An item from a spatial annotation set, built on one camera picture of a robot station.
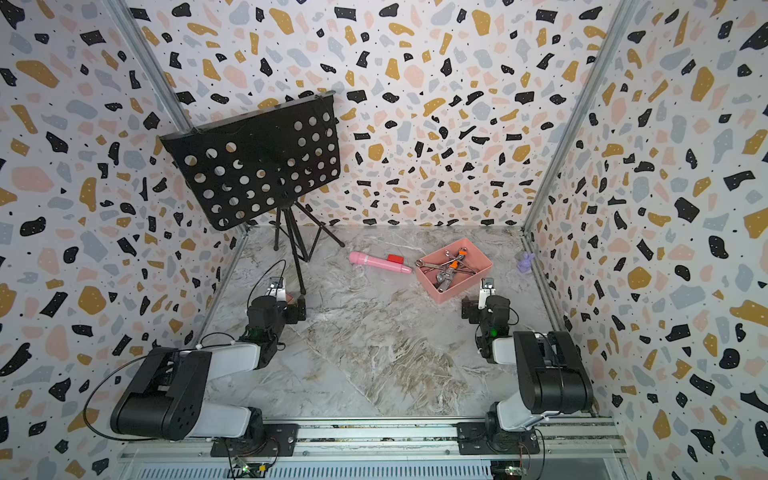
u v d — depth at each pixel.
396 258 1.12
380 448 0.73
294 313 0.85
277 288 0.80
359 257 1.08
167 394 0.44
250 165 0.70
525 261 1.06
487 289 0.83
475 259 1.05
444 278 1.00
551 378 0.45
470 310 0.87
